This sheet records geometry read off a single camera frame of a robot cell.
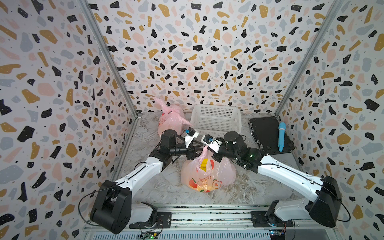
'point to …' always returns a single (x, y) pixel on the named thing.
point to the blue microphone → (282, 131)
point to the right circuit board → (277, 235)
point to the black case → (265, 131)
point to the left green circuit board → (149, 235)
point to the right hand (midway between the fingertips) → (207, 145)
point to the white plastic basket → (215, 120)
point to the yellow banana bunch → (203, 164)
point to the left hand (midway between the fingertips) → (205, 148)
